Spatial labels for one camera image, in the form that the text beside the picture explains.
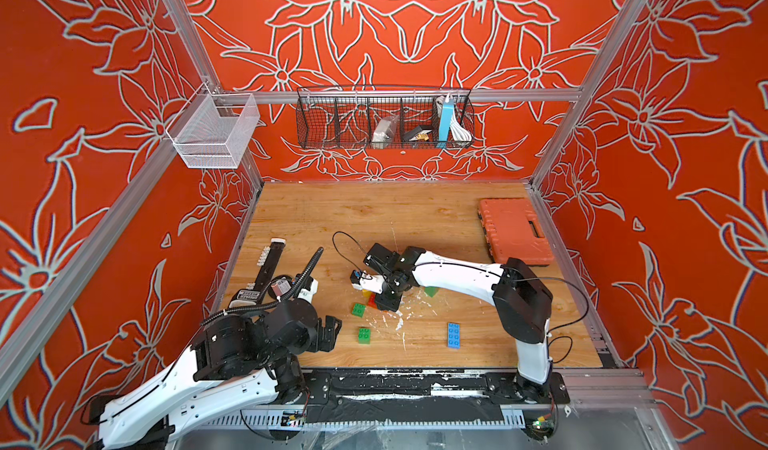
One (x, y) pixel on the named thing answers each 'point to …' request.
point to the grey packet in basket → (383, 131)
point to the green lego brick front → (364, 335)
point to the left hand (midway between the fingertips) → (328, 322)
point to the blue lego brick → (454, 335)
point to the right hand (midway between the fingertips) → (375, 302)
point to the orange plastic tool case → (513, 230)
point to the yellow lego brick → (366, 293)
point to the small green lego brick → (358, 310)
